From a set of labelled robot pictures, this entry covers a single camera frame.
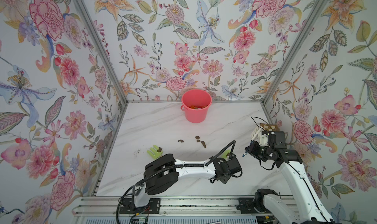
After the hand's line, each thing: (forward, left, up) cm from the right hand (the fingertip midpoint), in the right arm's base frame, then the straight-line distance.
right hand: (246, 146), depth 80 cm
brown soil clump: (+10, +37, -13) cm, 41 cm away
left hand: (-12, +11, -11) cm, 19 cm away
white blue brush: (+3, -3, +5) cm, 6 cm away
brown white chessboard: (+22, -25, -13) cm, 36 cm away
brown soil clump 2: (+13, +26, -14) cm, 33 cm away
